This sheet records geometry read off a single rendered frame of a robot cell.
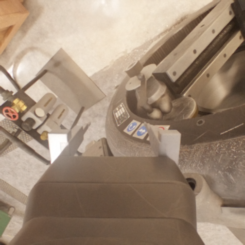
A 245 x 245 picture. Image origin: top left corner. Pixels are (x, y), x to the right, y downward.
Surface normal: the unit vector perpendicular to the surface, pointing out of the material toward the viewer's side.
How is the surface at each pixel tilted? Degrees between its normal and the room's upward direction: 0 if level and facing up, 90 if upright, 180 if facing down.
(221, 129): 90
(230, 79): 3
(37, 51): 0
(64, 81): 0
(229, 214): 17
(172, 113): 90
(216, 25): 38
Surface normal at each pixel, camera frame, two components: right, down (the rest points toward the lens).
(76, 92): -0.11, 0.62
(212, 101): 0.41, 0.18
